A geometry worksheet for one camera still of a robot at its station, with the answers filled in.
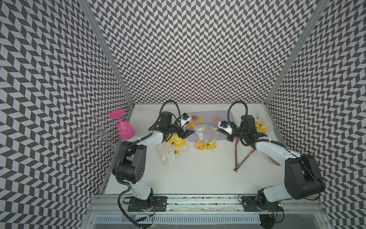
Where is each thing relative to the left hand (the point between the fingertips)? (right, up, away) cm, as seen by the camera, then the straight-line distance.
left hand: (190, 127), depth 89 cm
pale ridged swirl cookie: (+19, +5, +19) cm, 27 cm away
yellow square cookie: (+9, +4, +17) cm, 20 cm away
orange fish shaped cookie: (+2, 0, +13) cm, 13 cm away
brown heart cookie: (+4, +5, +19) cm, 20 cm away
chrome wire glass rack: (-49, -7, -8) cm, 50 cm away
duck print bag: (-10, -13, +4) cm, 17 cm away
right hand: (+18, -1, -3) cm, 18 cm away
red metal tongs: (+28, -23, -4) cm, 37 cm away
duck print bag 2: (+11, -7, 0) cm, 12 cm away
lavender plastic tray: (+15, +5, +19) cm, 25 cm away
